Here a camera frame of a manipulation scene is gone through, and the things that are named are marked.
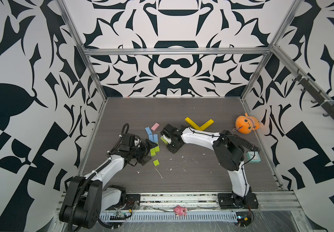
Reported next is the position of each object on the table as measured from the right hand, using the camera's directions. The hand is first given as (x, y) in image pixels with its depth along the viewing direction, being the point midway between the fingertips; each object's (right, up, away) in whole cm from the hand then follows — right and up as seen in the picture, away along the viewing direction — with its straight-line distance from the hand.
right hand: (172, 145), depth 94 cm
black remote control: (+48, +1, 0) cm, 48 cm away
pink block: (-12, +11, +8) cm, 18 cm away
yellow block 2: (+25, +13, +10) cm, 29 cm away
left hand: (-11, +1, -9) cm, 14 cm away
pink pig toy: (+3, -26, -24) cm, 35 cm away
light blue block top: (-17, +10, +7) cm, 21 cm away
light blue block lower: (-12, +5, +2) cm, 13 cm away
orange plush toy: (+47, +14, 0) cm, 49 cm away
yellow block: (+15, +13, +10) cm, 22 cm away
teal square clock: (+50, -6, -7) cm, 51 cm away
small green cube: (-10, -9, -7) cm, 15 cm away
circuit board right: (+34, -31, -23) cm, 51 cm away
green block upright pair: (-12, -3, -3) cm, 12 cm away
